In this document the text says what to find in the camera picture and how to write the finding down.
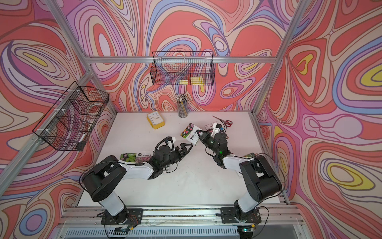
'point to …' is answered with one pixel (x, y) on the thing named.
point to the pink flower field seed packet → (143, 157)
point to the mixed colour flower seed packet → (190, 134)
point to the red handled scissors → (228, 123)
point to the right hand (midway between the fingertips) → (195, 133)
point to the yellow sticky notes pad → (197, 80)
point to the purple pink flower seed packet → (210, 126)
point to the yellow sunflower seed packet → (251, 155)
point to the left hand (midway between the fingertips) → (193, 149)
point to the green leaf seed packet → (130, 157)
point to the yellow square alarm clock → (155, 119)
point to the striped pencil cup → (182, 106)
